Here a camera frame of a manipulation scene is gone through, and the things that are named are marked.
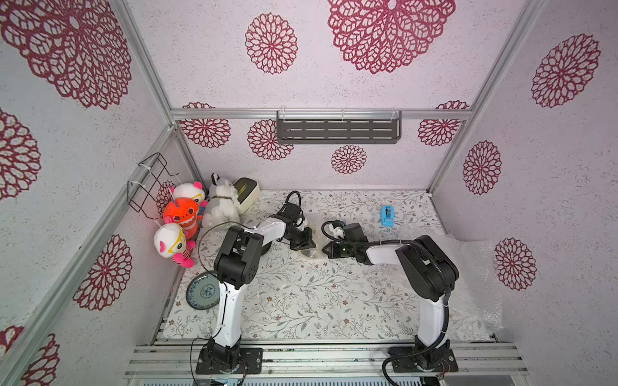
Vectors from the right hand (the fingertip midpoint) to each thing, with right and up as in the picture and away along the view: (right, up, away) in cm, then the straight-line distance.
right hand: (322, 246), depth 98 cm
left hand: (-3, +1, +1) cm, 3 cm away
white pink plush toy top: (-51, +23, -4) cm, 56 cm away
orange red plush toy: (-51, +14, -10) cm, 54 cm away
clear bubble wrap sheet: (+52, -19, -16) cm, 58 cm away
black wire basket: (-59, +18, -23) cm, 65 cm away
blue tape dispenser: (+31, +13, +10) cm, 35 cm away
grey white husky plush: (-41, +18, +2) cm, 45 cm away
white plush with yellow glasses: (-52, +4, -19) cm, 55 cm away
